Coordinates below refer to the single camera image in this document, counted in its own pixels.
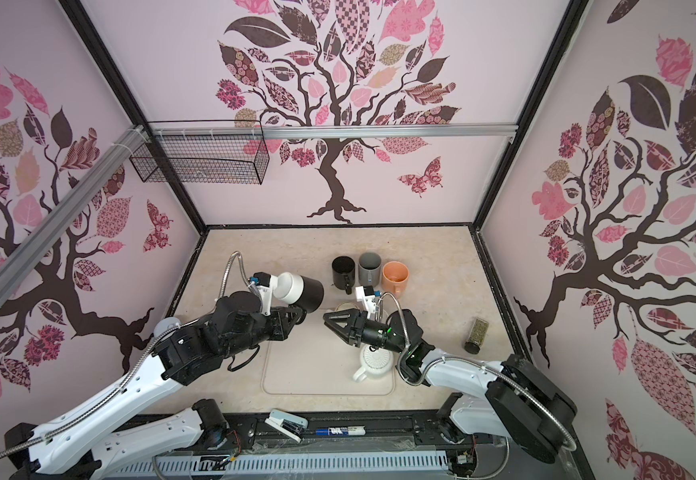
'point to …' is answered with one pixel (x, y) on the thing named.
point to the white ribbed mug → (373, 362)
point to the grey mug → (369, 269)
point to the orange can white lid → (165, 324)
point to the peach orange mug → (394, 277)
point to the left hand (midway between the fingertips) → (299, 318)
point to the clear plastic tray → (317, 360)
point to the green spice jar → (477, 334)
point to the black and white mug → (299, 290)
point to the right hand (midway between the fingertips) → (326, 322)
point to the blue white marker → (342, 431)
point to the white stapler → (288, 424)
